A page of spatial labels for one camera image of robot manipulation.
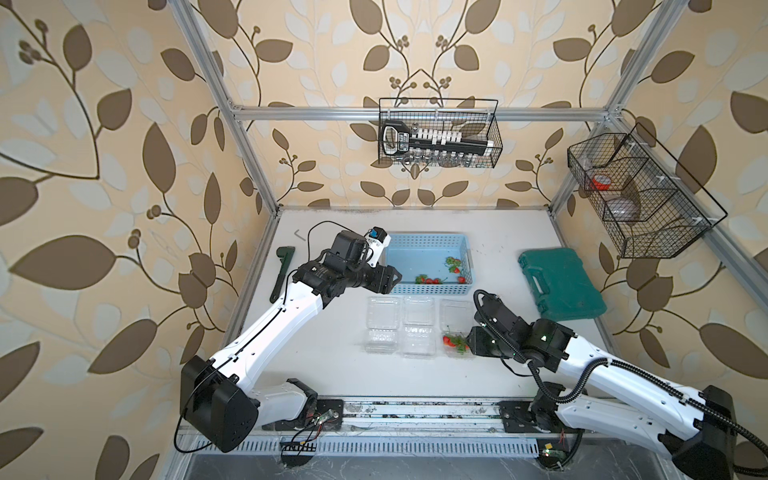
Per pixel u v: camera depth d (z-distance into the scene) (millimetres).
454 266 1023
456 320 861
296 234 1129
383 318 918
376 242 679
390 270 688
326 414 737
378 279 666
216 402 382
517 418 725
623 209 804
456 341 833
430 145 824
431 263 1054
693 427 400
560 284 938
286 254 1050
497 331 568
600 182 812
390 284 692
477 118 912
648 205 736
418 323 890
